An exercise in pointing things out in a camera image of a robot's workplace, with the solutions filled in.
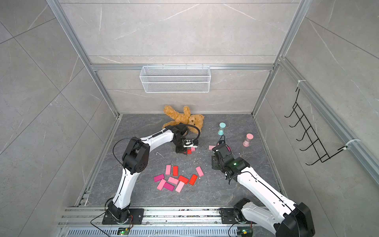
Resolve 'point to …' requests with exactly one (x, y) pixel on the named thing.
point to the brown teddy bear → (185, 118)
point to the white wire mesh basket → (175, 79)
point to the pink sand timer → (249, 136)
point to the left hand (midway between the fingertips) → (187, 147)
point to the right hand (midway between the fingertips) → (220, 160)
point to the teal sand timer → (222, 125)
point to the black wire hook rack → (322, 154)
